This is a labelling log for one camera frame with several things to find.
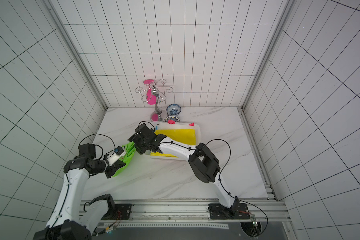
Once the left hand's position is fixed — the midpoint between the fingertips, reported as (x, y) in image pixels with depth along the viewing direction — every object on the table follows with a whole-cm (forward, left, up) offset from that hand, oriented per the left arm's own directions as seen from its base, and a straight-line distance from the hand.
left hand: (121, 165), depth 77 cm
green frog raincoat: (+7, -5, +6) cm, 10 cm away
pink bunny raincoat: (+31, -26, -1) cm, 40 cm away
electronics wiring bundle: (-26, 0, -10) cm, 28 cm away
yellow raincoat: (+21, -35, -3) cm, 41 cm away
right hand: (+10, +1, +3) cm, 10 cm away
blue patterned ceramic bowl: (+51, -25, -10) cm, 58 cm away
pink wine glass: (+53, -8, -1) cm, 54 cm away
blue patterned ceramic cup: (+39, -24, -7) cm, 47 cm away
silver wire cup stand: (+41, -18, +16) cm, 48 cm away
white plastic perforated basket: (+28, -29, -1) cm, 40 cm away
